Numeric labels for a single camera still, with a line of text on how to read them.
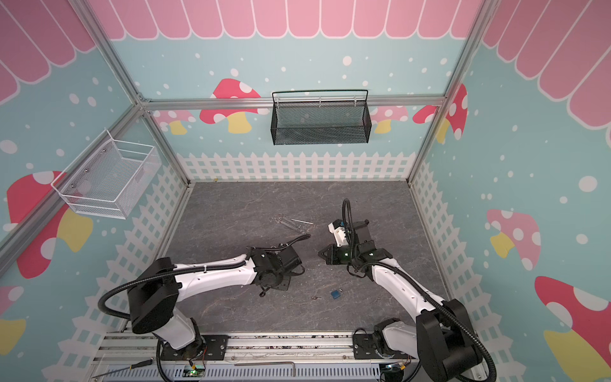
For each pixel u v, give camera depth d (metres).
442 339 0.41
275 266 0.62
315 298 0.85
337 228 0.76
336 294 0.85
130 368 0.71
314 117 0.97
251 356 0.74
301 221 1.06
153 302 0.44
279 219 1.06
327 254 0.74
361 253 0.65
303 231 1.02
